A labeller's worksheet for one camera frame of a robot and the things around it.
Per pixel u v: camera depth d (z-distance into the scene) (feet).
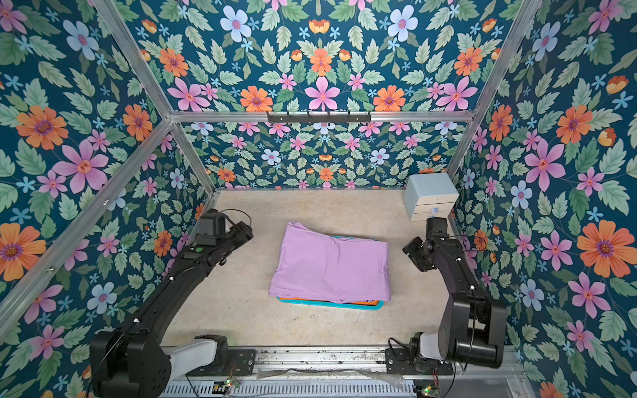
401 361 2.42
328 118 3.03
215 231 2.09
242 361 2.41
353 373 2.37
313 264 2.71
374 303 2.50
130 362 1.28
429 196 3.36
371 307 2.51
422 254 2.17
